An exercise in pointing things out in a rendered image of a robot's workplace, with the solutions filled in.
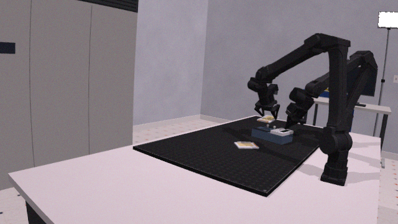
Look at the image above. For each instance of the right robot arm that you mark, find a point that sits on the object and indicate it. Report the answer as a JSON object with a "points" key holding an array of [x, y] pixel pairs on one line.
{"points": [[316, 87]]}

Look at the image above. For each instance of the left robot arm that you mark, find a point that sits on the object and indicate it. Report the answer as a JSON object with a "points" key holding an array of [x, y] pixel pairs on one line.
{"points": [[335, 143]]}

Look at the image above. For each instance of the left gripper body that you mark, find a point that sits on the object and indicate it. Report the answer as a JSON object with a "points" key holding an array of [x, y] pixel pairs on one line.
{"points": [[266, 104]]}

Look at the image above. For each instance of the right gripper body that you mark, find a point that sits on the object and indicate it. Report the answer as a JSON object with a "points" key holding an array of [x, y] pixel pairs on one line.
{"points": [[301, 121]]}

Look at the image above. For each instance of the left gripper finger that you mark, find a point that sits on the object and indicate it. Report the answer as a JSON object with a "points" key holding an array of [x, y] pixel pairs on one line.
{"points": [[257, 109], [275, 113]]}

